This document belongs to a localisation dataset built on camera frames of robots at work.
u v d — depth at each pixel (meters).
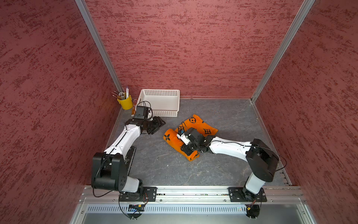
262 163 0.46
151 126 0.74
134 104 1.15
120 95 1.00
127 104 1.08
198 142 0.67
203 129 1.00
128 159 0.85
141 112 0.68
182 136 0.77
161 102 1.22
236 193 0.74
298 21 0.76
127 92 1.04
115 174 0.42
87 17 0.74
